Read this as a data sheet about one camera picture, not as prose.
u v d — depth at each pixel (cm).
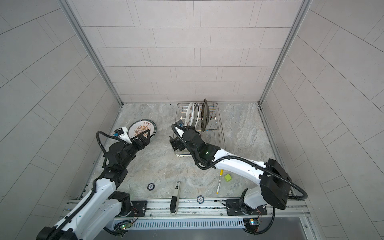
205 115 102
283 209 41
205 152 55
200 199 74
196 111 91
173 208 67
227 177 79
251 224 68
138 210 71
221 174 82
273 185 40
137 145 68
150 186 78
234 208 71
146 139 69
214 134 97
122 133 66
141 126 99
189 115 102
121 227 64
